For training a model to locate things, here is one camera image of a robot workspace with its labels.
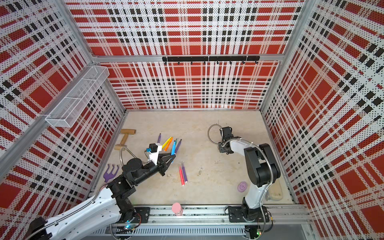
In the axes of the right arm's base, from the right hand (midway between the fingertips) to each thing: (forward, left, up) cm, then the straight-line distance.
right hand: (227, 146), depth 98 cm
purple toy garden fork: (-19, +74, -1) cm, 76 cm away
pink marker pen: (-20, +29, 0) cm, 35 cm away
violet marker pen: (+3, +33, -1) cm, 33 cm away
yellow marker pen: (+3, +41, 0) cm, 42 cm away
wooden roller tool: (+13, +73, 0) cm, 74 cm away
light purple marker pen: (-17, +28, -1) cm, 33 cm away
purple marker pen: (+8, +47, -1) cm, 48 cm away
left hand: (-16, +30, +20) cm, 40 cm away
